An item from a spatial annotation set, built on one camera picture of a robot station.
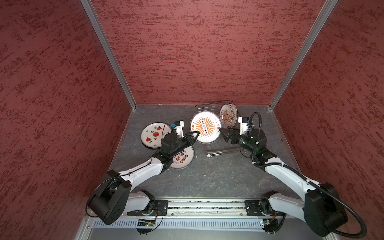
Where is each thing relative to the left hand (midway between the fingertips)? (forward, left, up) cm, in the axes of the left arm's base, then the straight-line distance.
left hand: (200, 135), depth 78 cm
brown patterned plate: (+5, -4, +3) cm, 8 cm away
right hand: (+2, -12, 0) cm, 12 cm away
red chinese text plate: (-5, +10, -20) cm, 23 cm away
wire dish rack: (+4, -14, -19) cm, 24 cm away
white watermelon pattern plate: (+13, +32, -18) cm, 39 cm away
